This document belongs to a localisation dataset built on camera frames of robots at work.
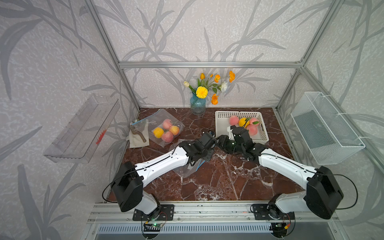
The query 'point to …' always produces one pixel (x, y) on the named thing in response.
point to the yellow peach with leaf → (158, 132)
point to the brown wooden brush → (135, 131)
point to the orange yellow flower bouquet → (208, 87)
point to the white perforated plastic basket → (222, 121)
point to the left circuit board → (154, 227)
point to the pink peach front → (167, 137)
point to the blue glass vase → (198, 105)
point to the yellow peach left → (242, 121)
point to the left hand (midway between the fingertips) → (208, 151)
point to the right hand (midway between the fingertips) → (212, 142)
